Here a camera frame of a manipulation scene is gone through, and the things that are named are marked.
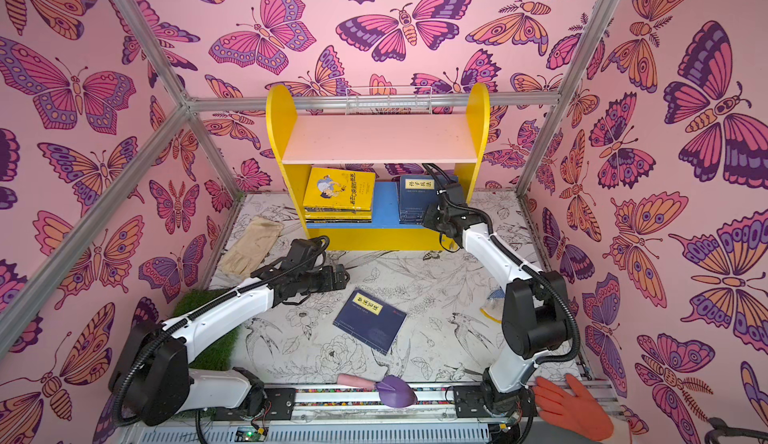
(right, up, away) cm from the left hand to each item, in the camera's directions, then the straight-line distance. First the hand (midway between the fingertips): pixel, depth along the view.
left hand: (340, 275), depth 85 cm
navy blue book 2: (+9, -14, +2) cm, 16 cm away
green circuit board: (-20, -36, -13) cm, 43 cm away
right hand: (+27, +19, +5) cm, 33 cm away
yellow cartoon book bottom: (-1, +23, +6) cm, 24 cm away
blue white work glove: (+47, -7, +6) cm, 48 cm away
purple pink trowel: (+16, -27, -11) cm, 33 cm away
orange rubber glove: (+57, -29, -15) cm, 66 cm away
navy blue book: (+23, +24, +7) cm, 34 cm away
